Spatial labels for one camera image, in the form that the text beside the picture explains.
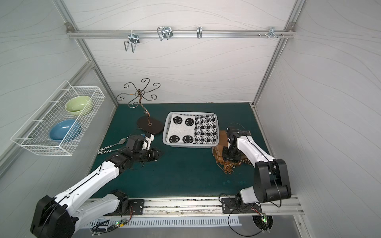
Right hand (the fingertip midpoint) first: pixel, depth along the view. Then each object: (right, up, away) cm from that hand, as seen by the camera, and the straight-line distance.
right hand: (229, 158), depth 86 cm
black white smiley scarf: (-29, +17, +5) cm, 34 cm away
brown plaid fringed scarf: (0, -5, +1) cm, 5 cm away
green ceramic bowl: (-79, +30, -13) cm, 86 cm away
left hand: (-38, +5, -6) cm, 39 cm away
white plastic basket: (-39, +23, +12) cm, 47 cm away
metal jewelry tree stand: (-53, +19, +21) cm, 60 cm away
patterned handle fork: (-80, +2, +7) cm, 80 cm away
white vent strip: (-34, -26, -16) cm, 46 cm away
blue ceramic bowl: (-79, +19, -20) cm, 84 cm away
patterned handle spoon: (-68, +8, +10) cm, 69 cm away
